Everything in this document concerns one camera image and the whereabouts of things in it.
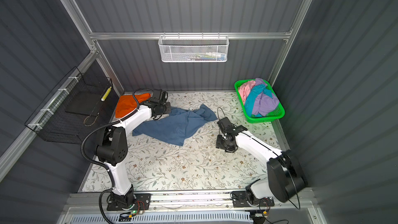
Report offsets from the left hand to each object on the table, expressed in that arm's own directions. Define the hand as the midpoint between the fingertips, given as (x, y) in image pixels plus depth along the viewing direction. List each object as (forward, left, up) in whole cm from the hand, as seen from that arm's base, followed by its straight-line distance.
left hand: (167, 107), depth 97 cm
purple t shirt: (+4, -66, -5) cm, 66 cm away
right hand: (-25, -32, -6) cm, 41 cm away
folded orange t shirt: (+14, +32, -10) cm, 37 cm away
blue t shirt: (-9, -3, -10) cm, 14 cm away
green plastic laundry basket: (-4, -72, -5) cm, 73 cm away
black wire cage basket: (-11, +39, +17) cm, 44 cm away
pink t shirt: (+14, -53, +1) cm, 55 cm away
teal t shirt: (+5, -55, -3) cm, 56 cm away
